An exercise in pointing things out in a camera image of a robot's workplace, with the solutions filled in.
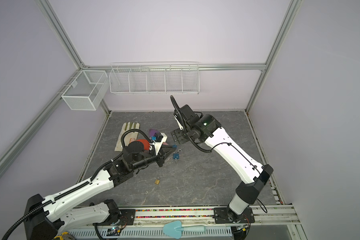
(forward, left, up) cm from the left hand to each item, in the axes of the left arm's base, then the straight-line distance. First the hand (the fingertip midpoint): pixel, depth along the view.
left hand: (173, 149), depth 69 cm
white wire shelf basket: (+52, +11, +4) cm, 54 cm away
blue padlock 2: (+11, 0, -26) cm, 29 cm away
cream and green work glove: (+28, +34, -26) cm, 51 cm away
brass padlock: (-5, +12, -26) cm, 29 cm away
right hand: (+7, -5, +2) cm, 8 cm away
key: (+7, +1, -26) cm, 27 cm away
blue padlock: (+1, -1, +2) cm, 2 cm away
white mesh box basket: (+50, +58, -2) cm, 77 cm away
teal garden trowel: (-28, +1, -25) cm, 38 cm away
